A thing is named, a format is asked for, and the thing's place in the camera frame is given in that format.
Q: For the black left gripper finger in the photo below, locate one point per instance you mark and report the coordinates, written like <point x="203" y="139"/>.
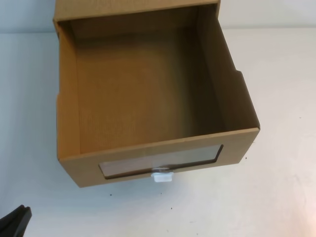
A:
<point x="15" y="223"/>

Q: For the cardboard drawer with window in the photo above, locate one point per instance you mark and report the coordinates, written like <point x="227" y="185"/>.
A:
<point x="147" y="90"/>

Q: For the upper cardboard shoebox shell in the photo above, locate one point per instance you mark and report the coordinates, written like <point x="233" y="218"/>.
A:
<point x="77" y="9"/>

